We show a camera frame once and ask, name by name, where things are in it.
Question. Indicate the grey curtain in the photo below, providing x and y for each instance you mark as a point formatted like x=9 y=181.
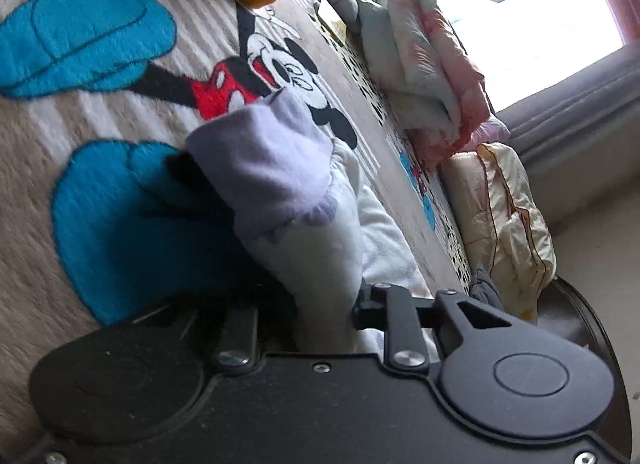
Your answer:
x=575 y=128

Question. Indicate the cartoon mouse printed blanket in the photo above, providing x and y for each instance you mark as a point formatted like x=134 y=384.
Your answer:
x=50 y=118

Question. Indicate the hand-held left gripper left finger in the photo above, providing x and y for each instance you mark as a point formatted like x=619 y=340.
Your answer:
x=240 y=329

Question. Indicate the pale green plush toy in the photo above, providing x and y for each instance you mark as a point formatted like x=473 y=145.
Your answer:
x=350 y=6

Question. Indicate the cream satin pillow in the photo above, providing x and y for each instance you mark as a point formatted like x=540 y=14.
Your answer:
x=505 y=224

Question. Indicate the dark wooden headboard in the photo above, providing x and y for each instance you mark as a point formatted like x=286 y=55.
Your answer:
x=575 y=314

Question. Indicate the pink white folded quilt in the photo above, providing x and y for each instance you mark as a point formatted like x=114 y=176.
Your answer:
x=430 y=78

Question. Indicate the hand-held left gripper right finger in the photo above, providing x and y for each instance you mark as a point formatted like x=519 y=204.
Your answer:
x=395 y=314

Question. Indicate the white fleece garment lilac trim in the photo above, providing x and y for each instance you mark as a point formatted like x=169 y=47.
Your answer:
x=280 y=178

